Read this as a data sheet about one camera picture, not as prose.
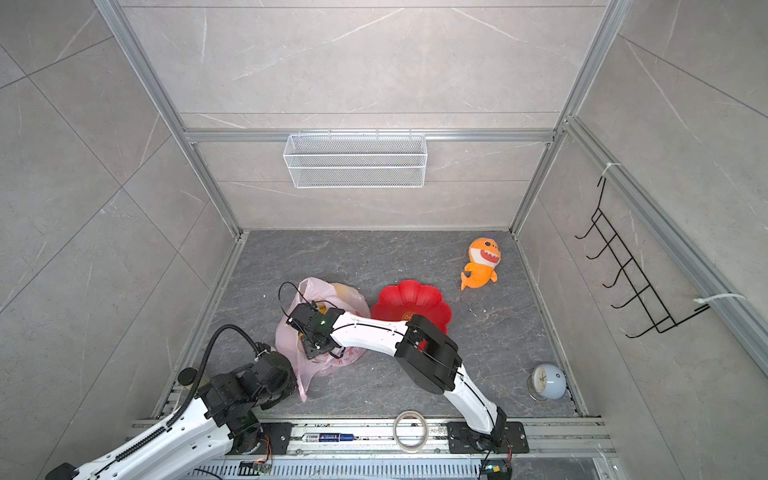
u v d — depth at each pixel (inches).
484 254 39.9
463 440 28.8
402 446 28.4
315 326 26.5
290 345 32.4
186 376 28.8
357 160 39.6
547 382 29.6
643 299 25.1
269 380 24.0
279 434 28.8
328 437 28.8
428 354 21.5
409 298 39.2
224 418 21.2
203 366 22.5
